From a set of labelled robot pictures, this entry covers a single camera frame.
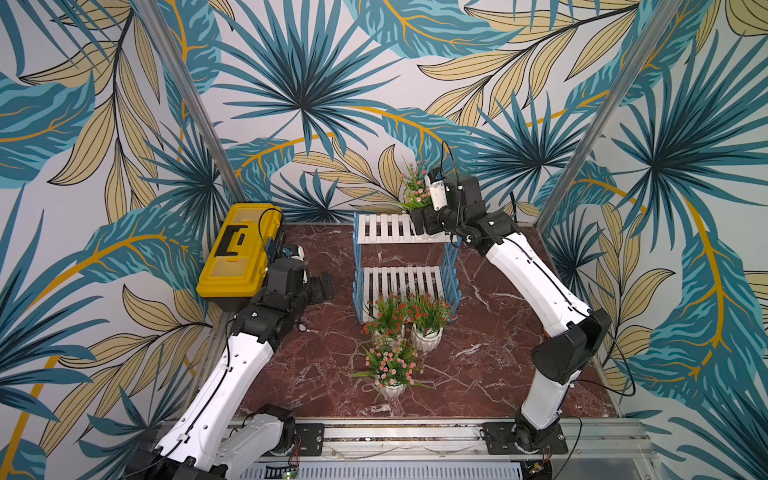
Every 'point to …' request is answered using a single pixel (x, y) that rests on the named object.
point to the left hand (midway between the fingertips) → (316, 283)
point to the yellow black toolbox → (237, 265)
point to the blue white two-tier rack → (392, 259)
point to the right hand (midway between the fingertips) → (429, 207)
